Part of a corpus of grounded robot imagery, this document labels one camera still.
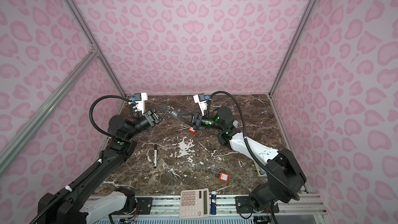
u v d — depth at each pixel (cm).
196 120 63
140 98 60
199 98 63
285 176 42
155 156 88
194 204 72
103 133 56
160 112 61
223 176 80
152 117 60
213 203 72
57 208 38
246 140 54
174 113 64
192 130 98
